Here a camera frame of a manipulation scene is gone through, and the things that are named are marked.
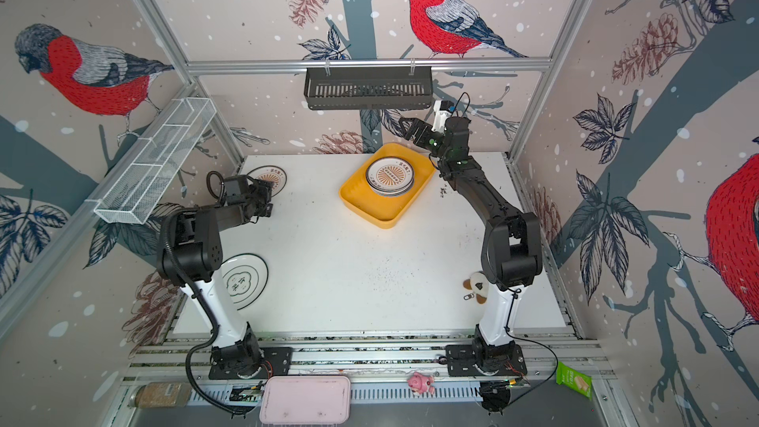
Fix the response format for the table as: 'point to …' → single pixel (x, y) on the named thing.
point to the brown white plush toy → (478, 284)
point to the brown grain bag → (162, 394)
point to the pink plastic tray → (305, 399)
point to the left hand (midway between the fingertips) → (273, 185)
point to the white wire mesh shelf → (145, 187)
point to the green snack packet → (582, 384)
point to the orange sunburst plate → (270, 173)
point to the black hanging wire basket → (351, 88)
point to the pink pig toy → (421, 384)
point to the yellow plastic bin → (381, 211)
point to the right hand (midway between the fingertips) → (407, 126)
